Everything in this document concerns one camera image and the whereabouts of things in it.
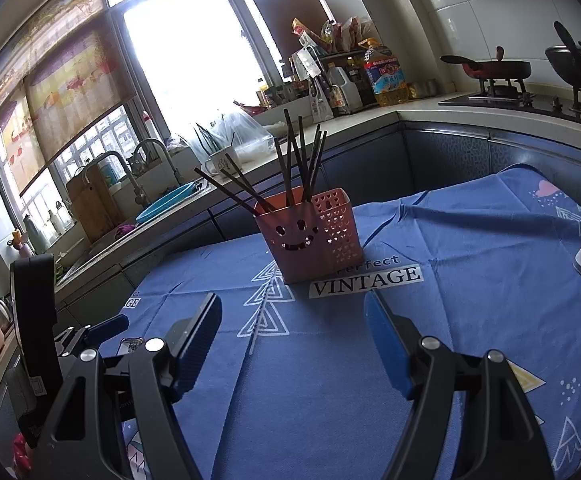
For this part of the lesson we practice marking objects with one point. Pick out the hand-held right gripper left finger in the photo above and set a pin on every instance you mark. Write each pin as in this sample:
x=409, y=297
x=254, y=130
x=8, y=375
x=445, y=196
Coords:
x=198, y=350

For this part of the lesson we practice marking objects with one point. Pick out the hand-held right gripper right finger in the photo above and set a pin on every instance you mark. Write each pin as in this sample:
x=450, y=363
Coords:
x=388, y=350

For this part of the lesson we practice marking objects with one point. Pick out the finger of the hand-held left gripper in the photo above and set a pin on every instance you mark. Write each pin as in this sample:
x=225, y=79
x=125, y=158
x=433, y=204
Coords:
x=109, y=329
x=129, y=347

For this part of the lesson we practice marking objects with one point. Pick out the pink plastic chopstick holder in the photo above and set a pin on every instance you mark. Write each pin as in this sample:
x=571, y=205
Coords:
x=290, y=260

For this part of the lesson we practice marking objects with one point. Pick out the bundle of wooden chopsticks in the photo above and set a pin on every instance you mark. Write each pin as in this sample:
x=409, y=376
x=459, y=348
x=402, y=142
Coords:
x=304, y=175

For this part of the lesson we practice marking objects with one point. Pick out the person's left forearm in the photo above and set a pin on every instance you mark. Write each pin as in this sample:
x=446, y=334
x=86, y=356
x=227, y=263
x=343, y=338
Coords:
x=22, y=455

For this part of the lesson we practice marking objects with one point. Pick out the green thermos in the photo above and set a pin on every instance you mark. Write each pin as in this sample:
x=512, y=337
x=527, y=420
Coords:
x=35, y=235

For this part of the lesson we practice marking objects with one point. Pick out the blue printed tablecloth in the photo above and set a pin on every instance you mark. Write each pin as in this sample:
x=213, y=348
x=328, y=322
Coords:
x=320, y=385

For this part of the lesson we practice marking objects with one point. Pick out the steel sink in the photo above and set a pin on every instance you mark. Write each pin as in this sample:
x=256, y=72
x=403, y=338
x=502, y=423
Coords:
x=100, y=250

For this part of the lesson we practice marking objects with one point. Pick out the magenta scrubber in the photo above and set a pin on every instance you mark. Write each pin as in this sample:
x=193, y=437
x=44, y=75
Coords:
x=125, y=231

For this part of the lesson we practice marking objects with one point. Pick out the wooden cutting board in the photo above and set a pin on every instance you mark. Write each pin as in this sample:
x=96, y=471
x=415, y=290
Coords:
x=93, y=205

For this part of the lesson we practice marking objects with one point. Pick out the blue plastic basin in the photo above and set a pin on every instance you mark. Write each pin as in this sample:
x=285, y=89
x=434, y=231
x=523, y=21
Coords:
x=165, y=205

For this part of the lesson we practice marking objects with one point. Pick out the steel kitchen faucet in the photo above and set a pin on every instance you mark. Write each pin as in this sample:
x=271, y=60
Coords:
x=130, y=180
x=170, y=160

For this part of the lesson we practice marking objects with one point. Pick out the white mug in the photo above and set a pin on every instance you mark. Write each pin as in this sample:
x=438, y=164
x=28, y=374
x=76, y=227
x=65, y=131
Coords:
x=220, y=160

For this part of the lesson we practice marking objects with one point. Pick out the kitchen counter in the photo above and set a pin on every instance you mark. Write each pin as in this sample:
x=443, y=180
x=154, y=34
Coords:
x=445, y=150

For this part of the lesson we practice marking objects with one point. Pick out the plastic bag with green onions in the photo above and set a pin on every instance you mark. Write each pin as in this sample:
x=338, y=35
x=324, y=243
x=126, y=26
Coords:
x=243, y=132

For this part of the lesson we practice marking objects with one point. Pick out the printed roller blind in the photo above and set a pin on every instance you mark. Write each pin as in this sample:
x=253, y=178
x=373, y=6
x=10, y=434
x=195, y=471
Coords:
x=70, y=90

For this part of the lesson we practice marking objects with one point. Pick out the white plastic jug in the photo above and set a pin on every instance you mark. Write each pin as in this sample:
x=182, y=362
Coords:
x=345, y=92

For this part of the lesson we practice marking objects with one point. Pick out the small steel pot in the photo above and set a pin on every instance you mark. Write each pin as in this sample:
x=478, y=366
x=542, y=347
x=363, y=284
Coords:
x=423, y=90

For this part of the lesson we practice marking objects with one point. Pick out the cooking oil bottle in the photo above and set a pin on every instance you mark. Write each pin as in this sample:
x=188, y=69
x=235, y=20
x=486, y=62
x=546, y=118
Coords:
x=385, y=77

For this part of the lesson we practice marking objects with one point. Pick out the black gas stove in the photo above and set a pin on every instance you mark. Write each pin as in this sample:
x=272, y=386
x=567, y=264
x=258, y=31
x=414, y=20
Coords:
x=520, y=102

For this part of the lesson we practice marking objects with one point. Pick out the red frying pan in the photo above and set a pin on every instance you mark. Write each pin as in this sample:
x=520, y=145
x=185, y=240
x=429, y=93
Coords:
x=495, y=67

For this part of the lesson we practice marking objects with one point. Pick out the rack of seasoning packets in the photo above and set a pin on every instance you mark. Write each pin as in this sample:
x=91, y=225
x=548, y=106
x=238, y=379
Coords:
x=335, y=35

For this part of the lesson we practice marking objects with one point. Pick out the black wok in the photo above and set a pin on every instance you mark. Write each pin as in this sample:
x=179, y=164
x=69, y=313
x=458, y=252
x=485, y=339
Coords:
x=580, y=67

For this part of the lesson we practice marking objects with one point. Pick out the brown board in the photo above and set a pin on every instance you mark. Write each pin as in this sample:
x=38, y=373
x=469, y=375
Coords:
x=290, y=15

